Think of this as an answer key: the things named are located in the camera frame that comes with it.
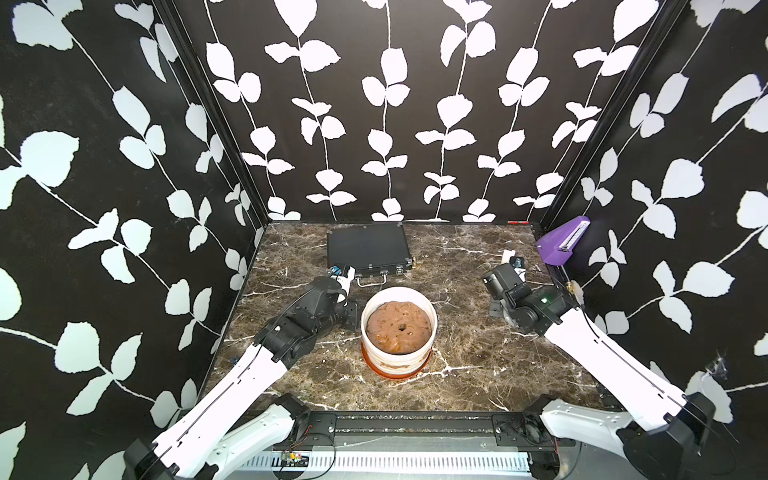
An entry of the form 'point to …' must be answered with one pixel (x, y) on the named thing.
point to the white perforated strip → (354, 461)
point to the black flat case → (373, 251)
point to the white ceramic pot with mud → (398, 328)
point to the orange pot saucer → (394, 374)
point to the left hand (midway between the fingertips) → (362, 299)
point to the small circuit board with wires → (294, 459)
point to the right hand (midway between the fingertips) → (500, 295)
